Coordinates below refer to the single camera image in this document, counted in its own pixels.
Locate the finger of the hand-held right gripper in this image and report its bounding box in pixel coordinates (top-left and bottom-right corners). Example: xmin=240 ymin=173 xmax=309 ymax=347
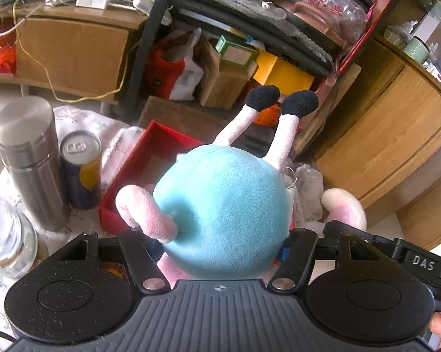
xmin=323 ymin=220 xmax=397 ymax=253

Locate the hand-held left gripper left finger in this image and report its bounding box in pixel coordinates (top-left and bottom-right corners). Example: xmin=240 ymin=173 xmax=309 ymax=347
xmin=48 ymin=228 xmax=170 ymax=295

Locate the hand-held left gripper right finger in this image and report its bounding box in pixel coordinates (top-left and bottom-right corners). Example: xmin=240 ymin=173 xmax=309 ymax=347
xmin=268 ymin=227 xmax=395 ymax=294

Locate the red cardboard box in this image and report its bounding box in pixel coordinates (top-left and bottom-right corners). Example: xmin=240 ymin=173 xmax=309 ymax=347
xmin=98 ymin=119 xmax=216 ymax=236

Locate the blue pink pig plush toy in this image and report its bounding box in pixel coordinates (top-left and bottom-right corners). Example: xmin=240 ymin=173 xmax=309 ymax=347
xmin=115 ymin=85 xmax=368 ymax=290

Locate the translucent plastic bag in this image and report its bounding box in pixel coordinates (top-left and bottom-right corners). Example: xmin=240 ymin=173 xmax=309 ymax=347
xmin=288 ymin=163 xmax=324 ymax=225

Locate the yellow blue drink can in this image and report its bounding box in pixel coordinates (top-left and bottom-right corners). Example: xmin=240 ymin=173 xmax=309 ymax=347
xmin=59 ymin=130 xmax=104 ymax=210

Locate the wooden cabinet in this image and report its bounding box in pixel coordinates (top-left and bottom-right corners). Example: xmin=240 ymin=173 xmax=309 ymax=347
xmin=290 ymin=33 xmax=441 ymax=252

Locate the glass jar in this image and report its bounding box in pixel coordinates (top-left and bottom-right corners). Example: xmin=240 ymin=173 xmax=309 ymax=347
xmin=0 ymin=194 xmax=49 ymax=279

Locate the flat brown cardboard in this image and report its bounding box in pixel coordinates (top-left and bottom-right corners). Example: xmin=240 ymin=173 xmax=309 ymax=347
xmin=138 ymin=95 xmax=221 ymax=143

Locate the stainless steel thermos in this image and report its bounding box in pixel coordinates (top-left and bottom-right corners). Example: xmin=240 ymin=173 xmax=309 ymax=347
xmin=0 ymin=95 xmax=71 ymax=232

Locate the yellow box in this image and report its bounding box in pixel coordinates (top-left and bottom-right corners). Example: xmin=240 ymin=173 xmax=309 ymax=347
xmin=252 ymin=49 xmax=316 ymax=92

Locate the brown cardboard box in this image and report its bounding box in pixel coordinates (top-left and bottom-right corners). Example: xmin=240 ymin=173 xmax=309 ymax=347
xmin=199 ymin=37 xmax=258 ymax=110

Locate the red white plastic bag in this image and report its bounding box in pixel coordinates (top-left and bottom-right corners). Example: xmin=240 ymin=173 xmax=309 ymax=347
xmin=147 ymin=29 xmax=204 ymax=101

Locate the green ceramic mug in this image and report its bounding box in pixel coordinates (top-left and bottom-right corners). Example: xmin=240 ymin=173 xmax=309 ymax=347
xmin=404 ymin=35 xmax=432 ymax=67

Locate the green box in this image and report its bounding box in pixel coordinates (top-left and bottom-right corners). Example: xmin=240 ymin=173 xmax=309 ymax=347
xmin=215 ymin=35 xmax=259 ymax=67

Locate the wooden media stand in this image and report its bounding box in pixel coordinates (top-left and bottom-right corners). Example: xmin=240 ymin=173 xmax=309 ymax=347
xmin=0 ymin=4 xmax=151 ymax=107

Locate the frying pan with pink lid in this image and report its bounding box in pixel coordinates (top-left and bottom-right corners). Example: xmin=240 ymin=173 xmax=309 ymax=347
xmin=275 ymin=0 xmax=346 ymax=46

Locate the pink plastic bag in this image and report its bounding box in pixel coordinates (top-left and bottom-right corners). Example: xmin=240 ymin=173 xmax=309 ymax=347
xmin=301 ymin=0 xmax=368 ymax=41

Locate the black shelf rack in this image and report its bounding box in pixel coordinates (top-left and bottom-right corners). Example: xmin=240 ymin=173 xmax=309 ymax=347
xmin=123 ymin=0 xmax=419 ymax=118

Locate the red mesh bag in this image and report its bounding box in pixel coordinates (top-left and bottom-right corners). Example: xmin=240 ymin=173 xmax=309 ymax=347
xmin=0 ymin=37 xmax=18 ymax=76

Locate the white power adapter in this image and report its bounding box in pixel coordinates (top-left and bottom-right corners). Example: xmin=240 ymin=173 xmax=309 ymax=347
xmin=76 ymin=0 xmax=108 ymax=10

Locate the wooden desk with cables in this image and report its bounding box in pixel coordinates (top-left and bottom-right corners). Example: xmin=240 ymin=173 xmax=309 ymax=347
xmin=0 ymin=0 xmax=140 ymax=103

